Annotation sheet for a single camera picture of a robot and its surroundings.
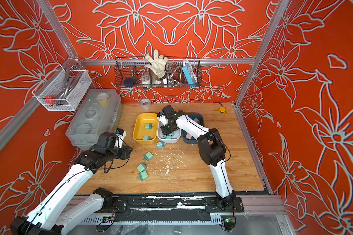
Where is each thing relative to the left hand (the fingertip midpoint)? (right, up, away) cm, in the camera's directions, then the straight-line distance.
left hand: (127, 147), depth 78 cm
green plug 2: (+7, +2, +19) cm, 20 cm away
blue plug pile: (+22, +3, +20) cm, 30 cm away
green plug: (+7, +10, +25) cm, 28 cm away
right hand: (+17, +8, +15) cm, 24 cm away
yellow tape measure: (+64, +22, +36) cm, 76 cm away
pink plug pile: (+35, +3, +18) cm, 40 cm away
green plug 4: (+6, -13, +7) cm, 16 cm away
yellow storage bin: (0, +7, +26) cm, 26 cm away
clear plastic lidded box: (-24, +20, +16) cm, 35 cm away
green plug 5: (+8, -17, +3) cm, 19 cm away
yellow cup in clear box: (-24, +29, +22) cm, 44 cm away
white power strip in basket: (+7, +40, +14) cm, 43 cm away
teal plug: (+17, -1, +14) cm, 22 cm away
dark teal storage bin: (+38, 0, +19) cm, 43 cm away
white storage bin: (+27, +3, +22) cm, 34 cm away
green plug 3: (+9, -8, +11) cm, 17 cm away
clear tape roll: (+1, +28, +43) cm, 51 cm away
